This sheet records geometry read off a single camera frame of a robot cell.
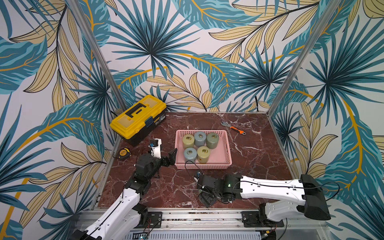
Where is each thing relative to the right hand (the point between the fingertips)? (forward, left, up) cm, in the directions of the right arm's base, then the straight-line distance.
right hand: (204, 193), depth 74 cm
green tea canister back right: (+32, -7, -1) cm, 33 cm away
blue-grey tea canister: (+34, 0, 0) cm, 34 cm away
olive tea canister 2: (+22, -1, 0) cm, 22 cm away
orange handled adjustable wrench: (+51, -20, -8) cm, 56 cm away
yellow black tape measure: (+26, +47, -4) cm, 54 cm away
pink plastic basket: (+24, -12, -8) cm, 28 cm away
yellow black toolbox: (+37, +41, +10) cm, 56 cm away
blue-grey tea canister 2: (+22, +7, 0) cm, 23 cm away
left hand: (+20, +18, +9) cm, 28 cm away
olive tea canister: (+31, +8, +1) cm, 32 cm away
